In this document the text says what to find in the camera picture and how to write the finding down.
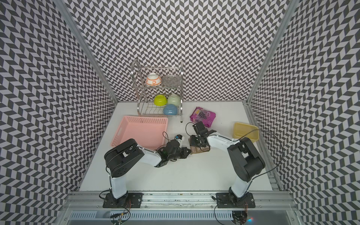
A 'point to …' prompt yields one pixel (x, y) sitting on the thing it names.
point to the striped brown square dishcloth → (194, 149)
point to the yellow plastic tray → (240, 129)
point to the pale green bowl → (174, 99)
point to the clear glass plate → (170, 80)
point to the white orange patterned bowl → (153, 79)
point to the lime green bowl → (160, 100)
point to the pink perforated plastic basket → (148, 132)
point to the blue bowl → (170, 109)
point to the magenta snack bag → (199, 114)
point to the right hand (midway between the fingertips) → (192, 145)
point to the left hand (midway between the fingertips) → (191, 153)
